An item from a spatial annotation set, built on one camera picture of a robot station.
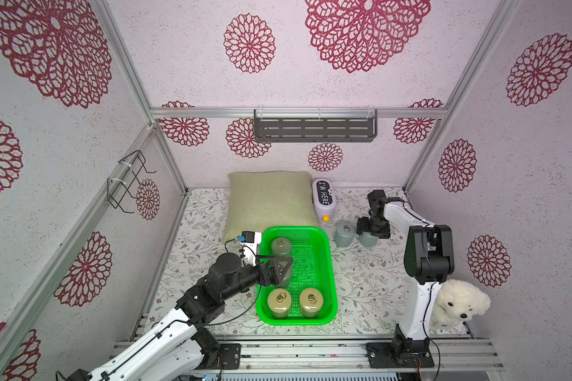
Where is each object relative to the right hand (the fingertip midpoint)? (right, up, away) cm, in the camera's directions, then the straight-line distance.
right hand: (368, 229), depth 100 cm
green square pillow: (-46, +13, -1) cm, 47 cm away
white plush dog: (+13, -18, -34) cm, 40 cm away
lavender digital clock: (-18, +14, +3) cm, 23 cm away
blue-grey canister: (-2, -4, -4) cm, 6 cm away
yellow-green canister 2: (-27, -21, -24) cm, 42 cm away
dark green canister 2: (-35, -17, -15) cm, 42 cm away
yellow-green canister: (-37, -21, -24) cm, 49 cm away
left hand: (-36, -7, -32) cm, 48 cm away
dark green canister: (-37, -6, -10) cm, 39 cm away
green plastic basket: (-24, -14, -6) cm, 28 cm away
